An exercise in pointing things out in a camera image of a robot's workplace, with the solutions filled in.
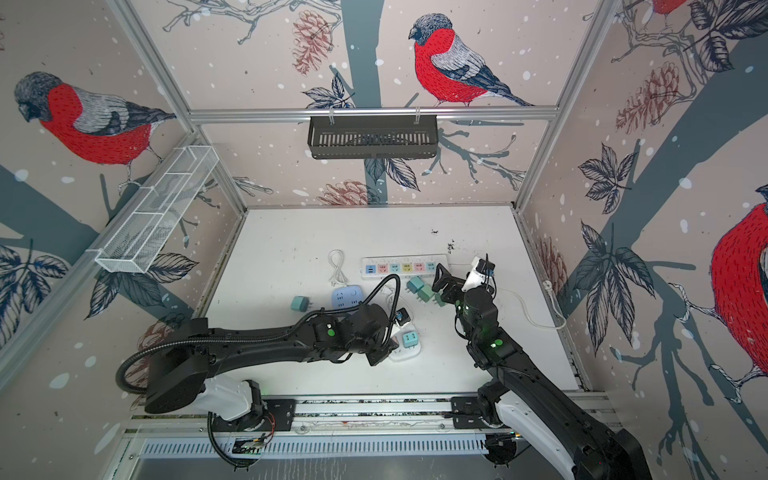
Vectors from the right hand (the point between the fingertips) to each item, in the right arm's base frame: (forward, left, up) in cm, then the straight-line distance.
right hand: (449, 272), depth 79 cm
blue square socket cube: (0, +31, -16) cm, 35 cm away
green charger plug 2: (+3, +5, -17) cm, 19 cm away
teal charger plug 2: (-14, +10, -12) cm, 21 cm away
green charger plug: (-16, +14, -10) cm, 24 cm away
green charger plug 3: (-9, +3, +2) cm, 10 cm away
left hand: (-16, +14, -10) cm, 24 cm away
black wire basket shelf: (+51, +30, +10) cm, 60 cm away
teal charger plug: (-2, +45, -16) cm, 48 cm away
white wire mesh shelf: (-3, +78, +14) cm, 80 cm away
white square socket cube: (-16, +12, -17) cm, 26 cm away
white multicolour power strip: (+12, +13, -16) cm, 24 cm away
